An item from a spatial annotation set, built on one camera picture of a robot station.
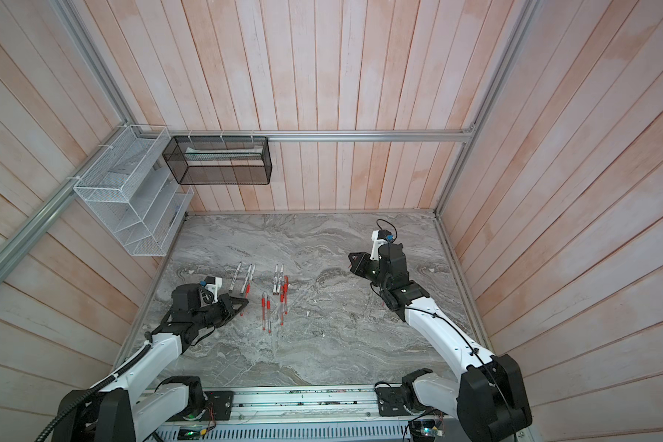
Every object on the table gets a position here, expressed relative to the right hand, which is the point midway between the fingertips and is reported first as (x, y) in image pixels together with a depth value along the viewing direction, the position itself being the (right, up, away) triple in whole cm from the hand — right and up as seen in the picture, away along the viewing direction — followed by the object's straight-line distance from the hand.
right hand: (350, 254), depth 82 cm
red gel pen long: (-27, -20, +9) cm, 34 cm away
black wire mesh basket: (-49, +36, +24) cm, 65 cm away
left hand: (-32, -16, +3) cm, 36 cm away
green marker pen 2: (-37, -10, +16) cm, 41 cm away
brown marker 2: (-24, -14, +13) cm, 31 cm away
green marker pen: (-41, -10, +16) cm, 45 cm away
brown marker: (-26, -11, +16) cm, 32 cm away
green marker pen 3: (-35, -13, +16) cm, 41 cm away
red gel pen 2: (-22, -15, +13) cm, 29 cm away
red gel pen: (-33, -18, -1) cm, 38 cm away
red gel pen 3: (-22, -20, +10) cm, 31 cm away
